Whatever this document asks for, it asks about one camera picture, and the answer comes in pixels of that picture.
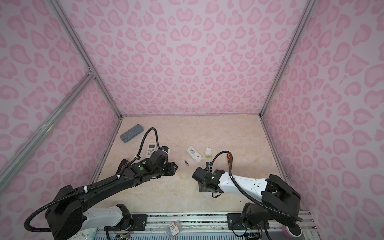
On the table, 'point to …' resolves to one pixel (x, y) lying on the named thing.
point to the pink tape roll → (286, 230)
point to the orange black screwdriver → (228, 157)
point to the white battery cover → (208, 151)
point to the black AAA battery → (186, 163)
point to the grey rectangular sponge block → (131, 133)
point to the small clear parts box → (174, 228)
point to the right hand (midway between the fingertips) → (207, 186)
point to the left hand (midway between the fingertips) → (175, 165)
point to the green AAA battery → (208, 156)
